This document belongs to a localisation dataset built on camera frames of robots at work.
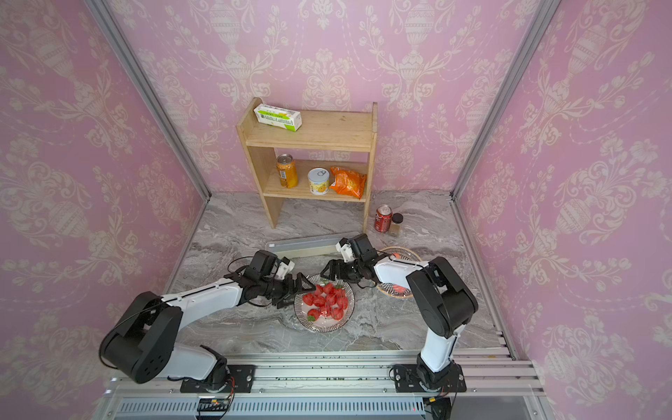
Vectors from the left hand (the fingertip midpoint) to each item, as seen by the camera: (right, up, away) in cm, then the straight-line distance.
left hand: (309, 295), depth 84 cm
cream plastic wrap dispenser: (-2, +15, +15) cm, 21 cm away
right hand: (+6, +5, +6) cm, 10 cm away
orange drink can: (-7, +41, +4) cm, 42 cm away
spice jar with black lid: (+32, +21, +18) cm, 42 cm away
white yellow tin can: (+3, +38, +6) cm, 39 cm away
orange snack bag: (+13, +37, +6) cm, 40 cm away
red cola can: (+26, +25, +16) cm, 40 cm away
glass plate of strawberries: (+6, -4, -1) cm, 7 cm away
